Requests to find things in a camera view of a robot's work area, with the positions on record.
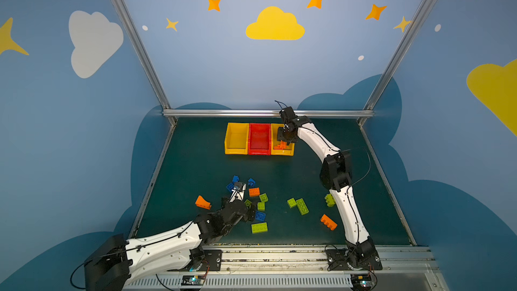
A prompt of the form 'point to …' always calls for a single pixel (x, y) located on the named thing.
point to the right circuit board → (361, 280)
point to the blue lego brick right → (252, 182)
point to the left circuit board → (192, 279)
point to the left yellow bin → (236, 141)
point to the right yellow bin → (289, 151)
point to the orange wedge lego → (200, 202)
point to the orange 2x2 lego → (254, 192)
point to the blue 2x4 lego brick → (260, 215)
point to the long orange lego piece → (282, 145)
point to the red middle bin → (260, 139)
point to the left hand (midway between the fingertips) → (250, 201)
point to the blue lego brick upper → (235, 179)
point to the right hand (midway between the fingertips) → (283, 135)
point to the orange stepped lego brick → (330, 223)
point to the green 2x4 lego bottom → (259, 228)
